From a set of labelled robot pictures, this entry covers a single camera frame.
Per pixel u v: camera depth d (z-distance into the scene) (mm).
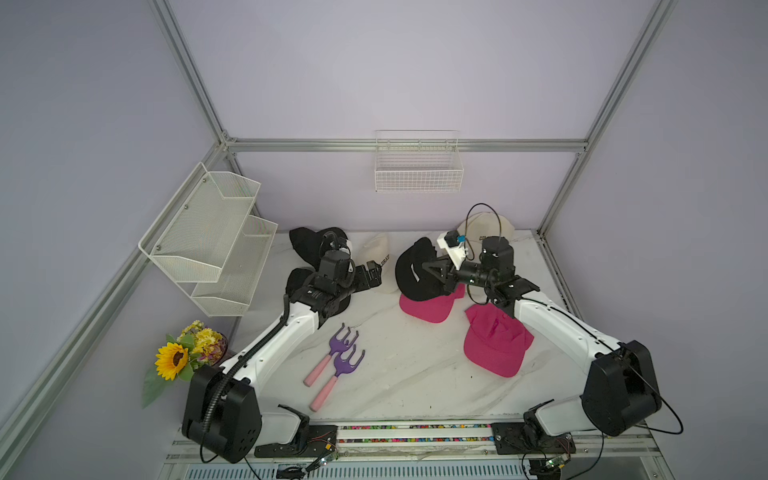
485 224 1140
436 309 983
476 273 685
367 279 737
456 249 673
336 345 905
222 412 400
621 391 423
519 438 732
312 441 734
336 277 617
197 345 639
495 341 877
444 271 719
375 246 1065
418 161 1076
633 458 731
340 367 867
